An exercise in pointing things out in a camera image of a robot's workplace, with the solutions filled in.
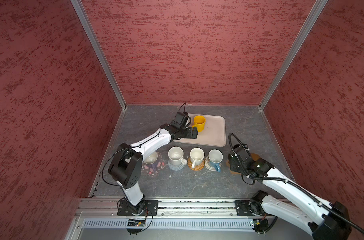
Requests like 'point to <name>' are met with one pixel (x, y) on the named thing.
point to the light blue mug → (215, 156)
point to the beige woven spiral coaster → (208, 164)
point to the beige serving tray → (214, 134)
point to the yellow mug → (199, 121)
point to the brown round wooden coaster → (254, 156)
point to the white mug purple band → (151, 163)
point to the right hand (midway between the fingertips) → (233, 167)
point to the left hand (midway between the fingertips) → (190, 135)
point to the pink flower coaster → (161, 164)
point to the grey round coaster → (175, 167)
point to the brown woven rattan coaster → (197, 167)
